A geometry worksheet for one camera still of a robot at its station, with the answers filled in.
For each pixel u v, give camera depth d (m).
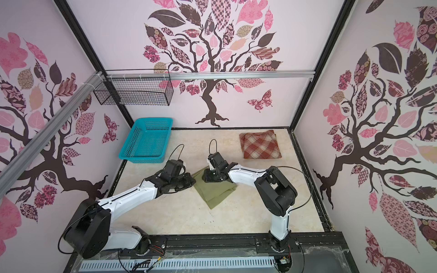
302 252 0.70
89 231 0.41
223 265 0.70
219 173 0.71
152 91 0.80
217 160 0.73
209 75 0.92
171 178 0.67
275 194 0.48
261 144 1.09
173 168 0.67
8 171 0.50
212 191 0.87
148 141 1.17
